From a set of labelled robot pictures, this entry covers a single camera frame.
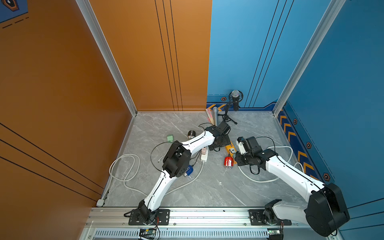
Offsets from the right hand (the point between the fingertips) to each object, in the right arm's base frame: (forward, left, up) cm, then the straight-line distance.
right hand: (237, 158), depth 86 cm
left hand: (+13, +5, -3) cm, 15 cm away
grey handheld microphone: (+43, +10, -4) cm, 44 cm away
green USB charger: (+18, +42, -5) cm, 46 cm away
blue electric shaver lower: (-6, +28, -5) cm, 29 cm away
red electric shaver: (-1, +4, -4) cm, 6 cm away
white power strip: (+3, +19, -4) cm, 19 cm away
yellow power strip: (+9, +2, -5) cm, 10 cm away
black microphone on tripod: (+36, -2, +15) cm, 39 cm away
